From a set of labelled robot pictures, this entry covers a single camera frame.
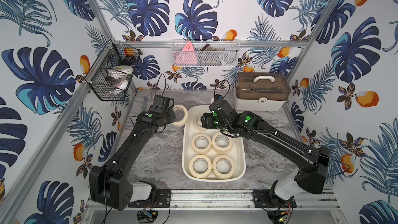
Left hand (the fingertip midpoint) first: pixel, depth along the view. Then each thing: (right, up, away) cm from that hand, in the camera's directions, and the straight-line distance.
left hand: (171, 113), depth 81 cm
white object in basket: (-33, +21, +9) cm, 40 cm away
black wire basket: (-36, +35, +12) cm, 52 cm away
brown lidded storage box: (+50, +13, +12) cm, 53 cm away
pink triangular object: (+8, +33, +9) cm, 35 cm away
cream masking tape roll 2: (+28, -19, +12) cm, 36 cm away
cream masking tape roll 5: (+15, -29, +3) cm, 33 cm away
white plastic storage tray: (+20, -23, +5) cm, 31 cm away
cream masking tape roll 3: (+16, -18, +12) cm, 27 cm away
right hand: (+18, -2, -8) cm, 20 cm away
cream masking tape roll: (+5, -5, -2) cm, 7 cm away
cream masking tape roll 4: (+28, -29, +3) cm, 40 cm away
